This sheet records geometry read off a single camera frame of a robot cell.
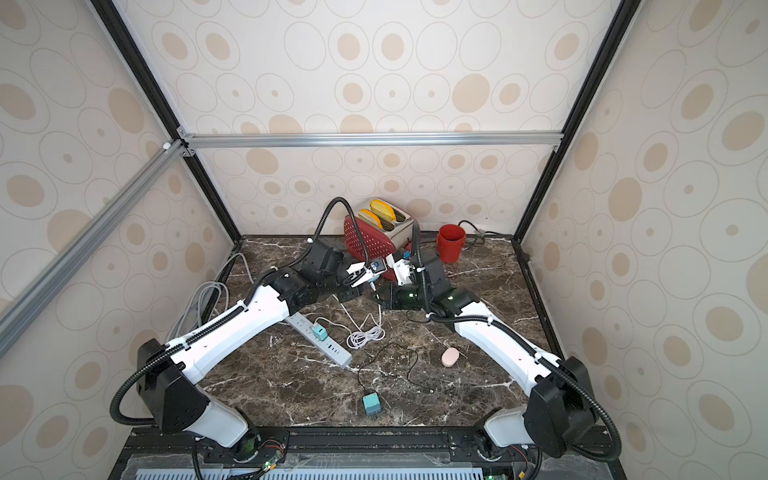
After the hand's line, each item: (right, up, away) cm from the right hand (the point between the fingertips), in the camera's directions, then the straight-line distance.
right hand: (381, 291), depth 76 cm
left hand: (-2, +5, 0) cm, 5 cm away
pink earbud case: (+20, -20, +11) cm, 31 cm away
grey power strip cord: (-65, -11, +24) cm, 70 cm away
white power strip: (-16, -17, +11) cm, 26 cm away
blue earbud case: (0, +7, -12) cm, 13 cm away
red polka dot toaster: (-1, +14, +21) cm, 25 cm away
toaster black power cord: (+45, +20, +46) cm, 67 cm away
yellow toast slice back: (0, +26, +24) cm, 35 cm away
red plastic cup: (+23, +16, +26) cm, 39 cm away
